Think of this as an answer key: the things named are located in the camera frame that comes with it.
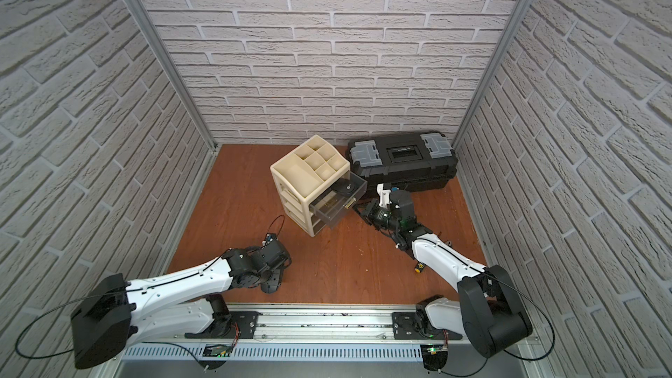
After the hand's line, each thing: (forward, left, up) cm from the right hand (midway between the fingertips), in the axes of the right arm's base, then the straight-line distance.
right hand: (355, 206), depth 82 cm
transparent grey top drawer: (+4, +7, -7) cm, 11 cm away
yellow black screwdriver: (-16, -20, -13) cm, 29 cm away
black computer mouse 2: (+2, +8, -1) cm, 9 cm away
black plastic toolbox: (+17, -21, +1) cm, 27 cm away
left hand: (-14, +26, -13) cm, 32 cm away
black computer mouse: (-19, +28, -13) cm, 36 cm away
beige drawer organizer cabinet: (+8, +16, +8) cm, 19 cm away
